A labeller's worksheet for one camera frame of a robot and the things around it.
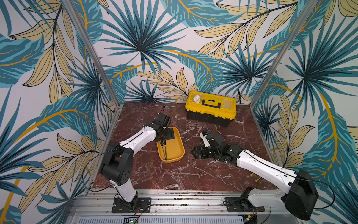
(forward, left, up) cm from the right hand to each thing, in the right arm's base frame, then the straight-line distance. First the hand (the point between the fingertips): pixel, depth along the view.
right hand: (197, 151), depth 80 cm
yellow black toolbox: (+30, -12, +3) cm, 32 cm away
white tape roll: (+34, -3, +9) cm, 35 cm away
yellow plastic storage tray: (+8, +13, -12) cm, 20 cm away
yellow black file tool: (+11, +21, -11) cm, 26 cm away
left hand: (+12, +17, -4) cm, 21 cm away
